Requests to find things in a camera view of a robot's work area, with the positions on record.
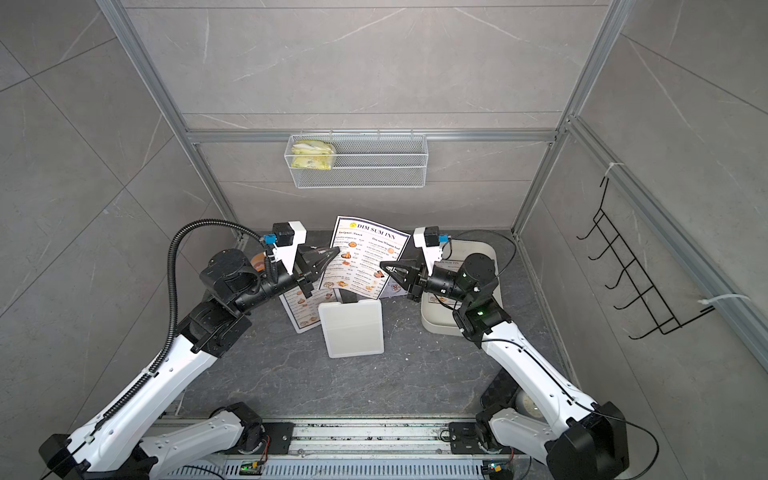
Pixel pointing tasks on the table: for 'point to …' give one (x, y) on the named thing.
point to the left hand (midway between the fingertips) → (336, 245)
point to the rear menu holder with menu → (304, 312)
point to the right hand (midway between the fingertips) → (385, 267)
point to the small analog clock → (527, 408)
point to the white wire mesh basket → (356, 161)
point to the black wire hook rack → (664, 318)
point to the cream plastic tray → (438, 317)
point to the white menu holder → (353, 329)
